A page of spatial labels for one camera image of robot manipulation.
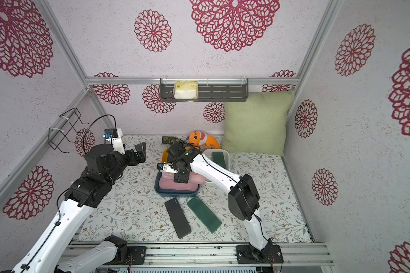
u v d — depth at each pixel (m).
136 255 0.73
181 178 0.76
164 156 1.06
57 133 0.73
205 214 0.84
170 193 0.90
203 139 1.10
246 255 0.73
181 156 0.61
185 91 0.90
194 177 0.85
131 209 0.88
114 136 0.54
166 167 0.74
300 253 0.76
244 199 0.51
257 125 0.98
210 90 0.94
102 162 0.46
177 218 0.83
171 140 1.13
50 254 0.38
